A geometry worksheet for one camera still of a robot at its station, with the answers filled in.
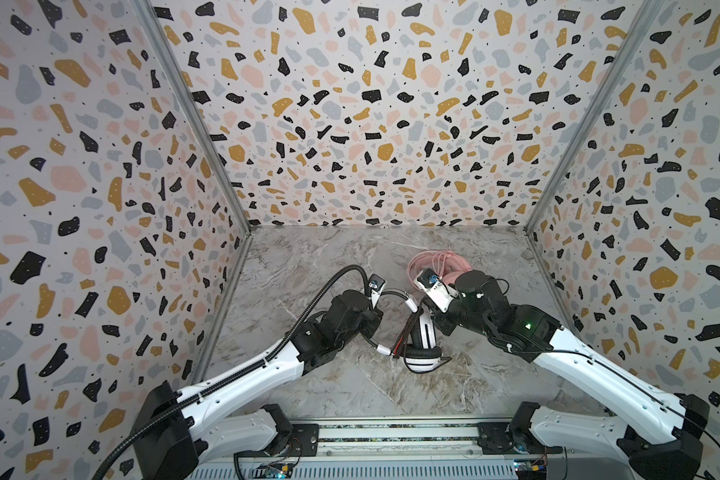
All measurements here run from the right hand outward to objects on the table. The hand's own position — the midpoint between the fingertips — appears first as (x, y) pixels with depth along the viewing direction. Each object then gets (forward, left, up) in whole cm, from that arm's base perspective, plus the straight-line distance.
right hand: (424, 292), depth 70 cm
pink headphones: (+25, -12, -22) cm, 36 cm away
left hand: (+1, +11, -6) cm, 12 cm away
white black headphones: (-12, 0, -7) cm, 14 cm away
